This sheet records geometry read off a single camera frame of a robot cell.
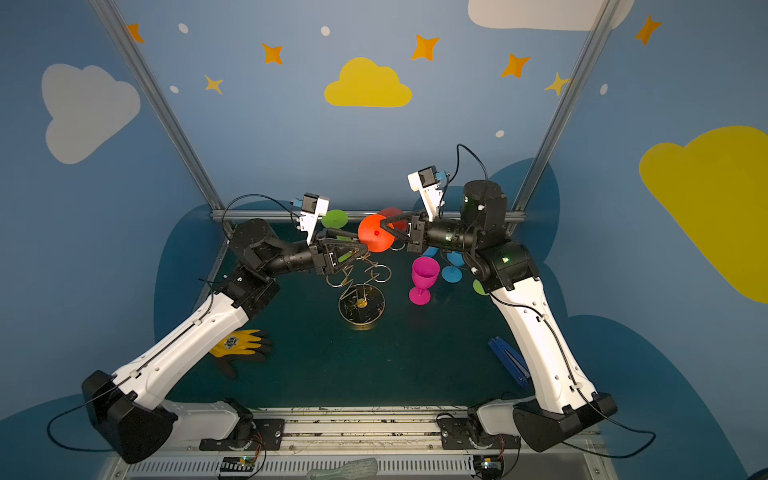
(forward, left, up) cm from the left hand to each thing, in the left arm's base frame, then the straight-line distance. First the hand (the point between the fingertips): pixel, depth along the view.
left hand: (363, 239), depth 57 cm
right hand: (+2, -4, +3) cm, 6 cm away
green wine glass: (+18, -38, -45) cm, 61 cm away
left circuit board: (-33, +32, -48) cm, 66 cm away
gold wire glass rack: (+10, +4, -43) cm, 44 cm away
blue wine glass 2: (+25, -29, -44) cm, 59 cm away
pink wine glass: (+14, -16, -30) cm, 37 cm away
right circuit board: (-33, -32, -48) cm, 66 cm away
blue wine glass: (+26, -20, -34) cm, 47 cm away
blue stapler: (-8, -42, -43) cm, 60 cm away
